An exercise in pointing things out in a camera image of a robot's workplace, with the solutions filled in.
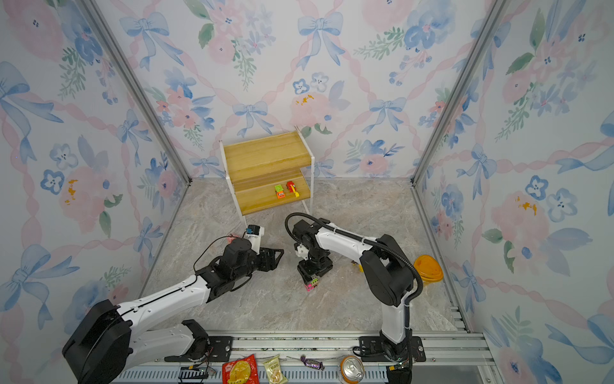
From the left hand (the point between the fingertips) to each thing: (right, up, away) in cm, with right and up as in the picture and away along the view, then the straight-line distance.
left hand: (278, 249), depth 82 cm
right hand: (+12, -10, +4) cm, 16 cm away
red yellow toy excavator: (+4, +22, +10) cm, 25 cm away
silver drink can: (+22, -27, -21) cm, 41 cm away
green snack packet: (+1, -33, -13) cm, 35 cm away
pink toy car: (+11, -14, +3) cm, 18 cm away
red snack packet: (-8, -33, -12) cm, 36 cm away
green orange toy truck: (-1, +21, +10) cm, 23 cm away
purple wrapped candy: (+12, -32, -11) cm, 36 cm away
